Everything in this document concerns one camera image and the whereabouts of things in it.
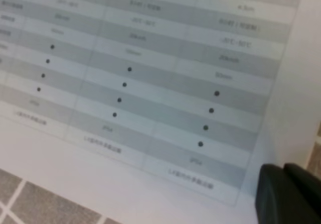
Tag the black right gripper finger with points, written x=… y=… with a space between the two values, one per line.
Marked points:
x=287 y=195

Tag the white product catalogue book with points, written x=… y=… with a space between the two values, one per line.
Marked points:
x=211 y=77

